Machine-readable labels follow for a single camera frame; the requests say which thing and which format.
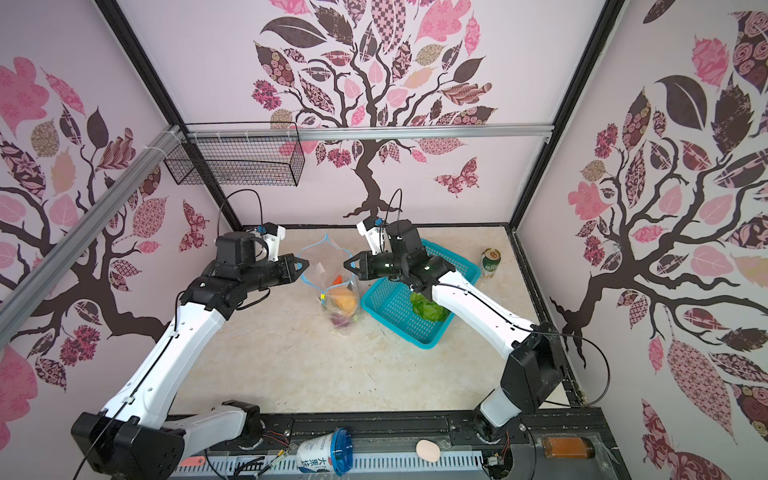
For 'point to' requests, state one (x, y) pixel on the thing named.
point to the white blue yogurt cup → (326, 452)
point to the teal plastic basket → (388, 301)
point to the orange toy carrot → (338, 280)
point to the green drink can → (489, 262)
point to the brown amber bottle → (568, 447)
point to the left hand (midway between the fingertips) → (309, 268)
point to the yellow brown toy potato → (342, 298)
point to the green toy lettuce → (427, 308)
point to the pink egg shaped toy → (428, 450)
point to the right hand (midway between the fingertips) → (345, 261)
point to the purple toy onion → (339, 320)
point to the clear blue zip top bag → (326, 259)
